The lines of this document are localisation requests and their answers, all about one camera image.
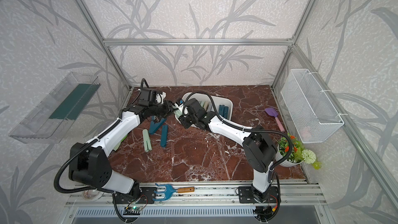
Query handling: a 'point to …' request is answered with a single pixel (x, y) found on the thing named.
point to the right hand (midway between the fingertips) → (180, 116)
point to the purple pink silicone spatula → (274, 113)
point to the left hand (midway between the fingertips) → (178, 108)
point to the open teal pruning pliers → (153, 126)
